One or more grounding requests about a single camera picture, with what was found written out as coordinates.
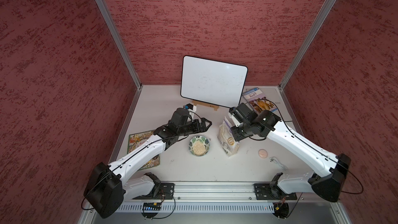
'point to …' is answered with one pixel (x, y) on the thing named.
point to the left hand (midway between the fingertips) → (204, 127)
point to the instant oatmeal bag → (229, 146)
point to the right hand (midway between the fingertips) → (235, 136)
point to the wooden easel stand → (215, 107)
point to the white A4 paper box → (274, 95)
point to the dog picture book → (258, 101)
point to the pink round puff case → (263, 153)
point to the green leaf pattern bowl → (199, 145)
